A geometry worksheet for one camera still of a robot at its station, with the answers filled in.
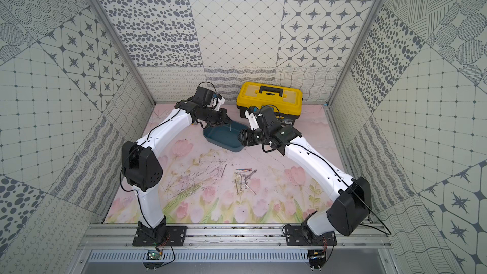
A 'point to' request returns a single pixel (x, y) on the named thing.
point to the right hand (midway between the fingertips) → (245, 138)
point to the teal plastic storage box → (226, 136)
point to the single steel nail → (224, 170)
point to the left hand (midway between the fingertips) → (231, 118)
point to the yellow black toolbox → (286, 101)
